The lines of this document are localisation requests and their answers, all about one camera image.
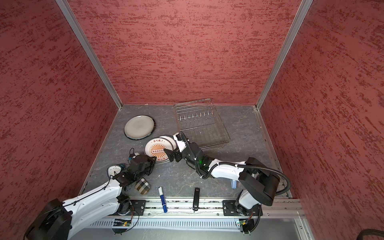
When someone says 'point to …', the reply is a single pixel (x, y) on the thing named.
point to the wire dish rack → (200, 121)
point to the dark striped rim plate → (139, 127)
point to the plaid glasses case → (143, 186)
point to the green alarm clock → (115, 170)
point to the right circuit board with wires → (247, 225)
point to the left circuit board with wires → (120, 222)
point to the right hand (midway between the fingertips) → (170, 147)
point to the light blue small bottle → (233, 184)
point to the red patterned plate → (172, 140)
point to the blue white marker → (162, 199)
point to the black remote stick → (196, 199)
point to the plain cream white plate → (139, 127)
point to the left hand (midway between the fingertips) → (158, 159)
